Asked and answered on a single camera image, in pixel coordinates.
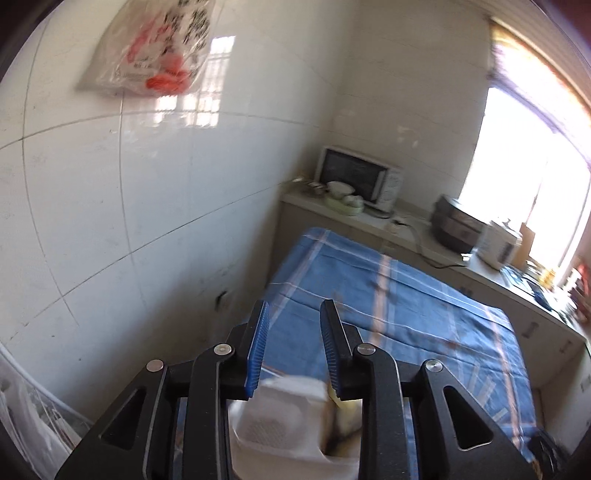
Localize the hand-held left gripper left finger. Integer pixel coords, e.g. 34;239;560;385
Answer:
55;300;271;480

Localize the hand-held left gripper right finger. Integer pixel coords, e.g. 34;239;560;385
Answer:
320;299;532;480

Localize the white plastic utensil holder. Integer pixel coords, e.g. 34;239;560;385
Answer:
229;376;365;480

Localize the blue plaid tablecloth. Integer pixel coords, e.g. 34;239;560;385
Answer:
249;226;539;462

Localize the green dish with eggs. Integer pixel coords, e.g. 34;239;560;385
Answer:
324;193;365;217

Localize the white microwave oven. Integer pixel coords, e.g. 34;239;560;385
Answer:
315;146;403;213

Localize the black rice cooker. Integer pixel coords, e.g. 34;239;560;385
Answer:
430;194;491;254

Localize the white rice cooker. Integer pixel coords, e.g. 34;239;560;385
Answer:
471;220;524;271

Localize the wooden cutting board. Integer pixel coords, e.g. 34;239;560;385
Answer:
512;222;537;269

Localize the printed plastic bag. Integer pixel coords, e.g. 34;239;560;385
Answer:
76;0;218;98

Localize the black power cable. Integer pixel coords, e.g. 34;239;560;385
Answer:
398;220;469;269

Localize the wire rack with plastic bags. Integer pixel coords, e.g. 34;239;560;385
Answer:
0;344;95;480

